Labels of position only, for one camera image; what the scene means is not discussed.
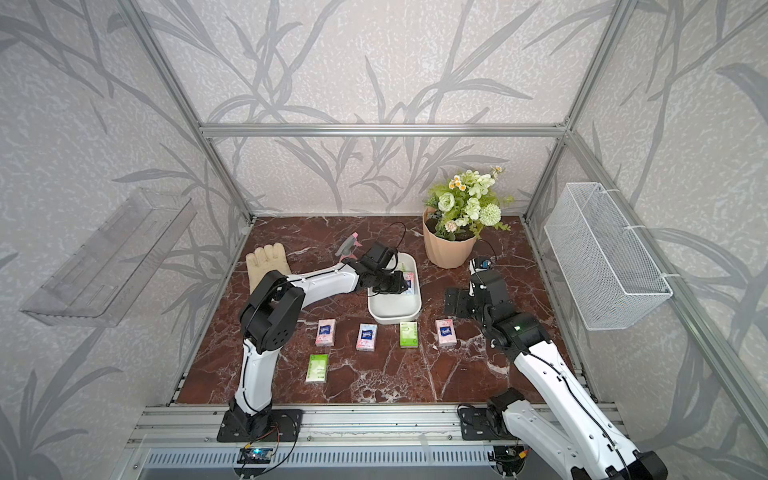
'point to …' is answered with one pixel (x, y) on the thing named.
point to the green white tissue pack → (317, 368)
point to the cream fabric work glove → (266, 259)
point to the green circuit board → (255, 455)
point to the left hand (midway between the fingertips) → (407, 286)
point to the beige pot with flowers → (457, 213)
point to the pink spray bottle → (345, 251)
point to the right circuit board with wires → (509, 460)
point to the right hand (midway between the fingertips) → (461, 290)
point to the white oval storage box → (396, 308)
